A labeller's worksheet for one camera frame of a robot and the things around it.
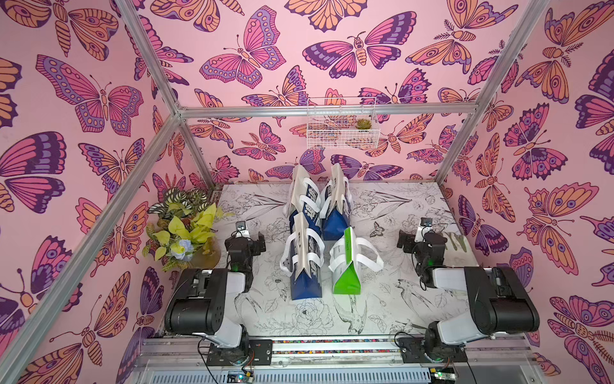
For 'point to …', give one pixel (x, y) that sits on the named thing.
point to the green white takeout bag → (347, 257)
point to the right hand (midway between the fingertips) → (415, 231)
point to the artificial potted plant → (181, 234)
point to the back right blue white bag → (336, 209)
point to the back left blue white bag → (305, 199)
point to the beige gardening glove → (458, 252)
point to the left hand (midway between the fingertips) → (249, 231)
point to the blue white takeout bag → (302, 258)
